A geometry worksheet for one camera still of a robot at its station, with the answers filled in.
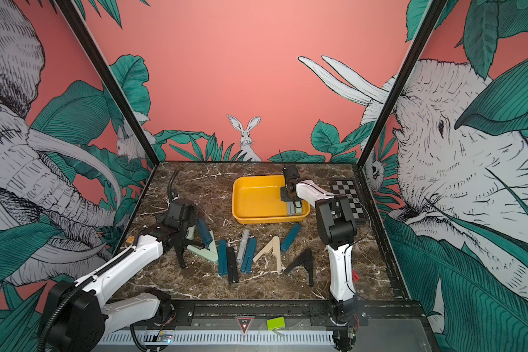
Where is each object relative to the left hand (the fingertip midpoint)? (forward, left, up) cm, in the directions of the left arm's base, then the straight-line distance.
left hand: (182, 209), depth 85 cm
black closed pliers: (-20, -20, -12) cm, 31 cm away
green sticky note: (-38, -35, -12) cm, 53 cm away
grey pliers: (+6, -45, -11) cm, 47 cm away
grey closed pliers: (-6, -24, -12) cm, 28 cm away
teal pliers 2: (-7, -44, -14) cm, 47 cm away
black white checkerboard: (+16, -74, -12) cm, 77 cm away
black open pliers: (-16, -49, -14) cm, 53 cm away
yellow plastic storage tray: (+14, -29, -15) cm, 36 cm away
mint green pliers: (+5, -48, -11) cm, 50 cm away
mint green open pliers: (-14, -10, -13) cm, 22 cm away
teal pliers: (-3, -6, -13) cm, 15 cm away
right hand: (+15, -44, -11) cm, 48 cm away
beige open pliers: (-11, -36, -12) cm, 40 cm away
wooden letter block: (-5, +24, -13) cm, 28 cm away
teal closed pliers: (-20, -16, -12) cm, 28 cm away
